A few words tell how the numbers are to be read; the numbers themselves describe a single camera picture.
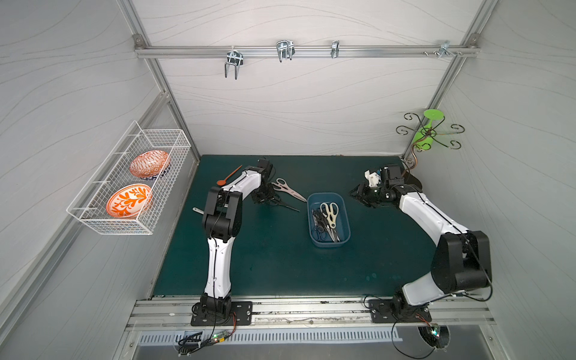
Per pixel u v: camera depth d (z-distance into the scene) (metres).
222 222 0.58
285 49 0.76
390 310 0.73
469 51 0.78
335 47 0.73
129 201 0.63
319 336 0.70
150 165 0.73
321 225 0.93
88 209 0.55
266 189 0.87
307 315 0.75
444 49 0.77
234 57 0.78
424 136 0.86
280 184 1.08
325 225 0.93
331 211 0.96
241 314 0.73
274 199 1.03
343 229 0.92
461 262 0.44
